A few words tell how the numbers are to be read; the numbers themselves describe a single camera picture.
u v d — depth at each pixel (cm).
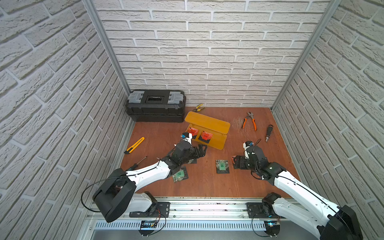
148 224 73
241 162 73
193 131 103
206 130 92
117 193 42
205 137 100
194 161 90
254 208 74
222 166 88
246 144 76
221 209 76
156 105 100
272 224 71
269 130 104
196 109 118
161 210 75
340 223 39
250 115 114
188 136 77
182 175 85
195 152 73
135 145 97
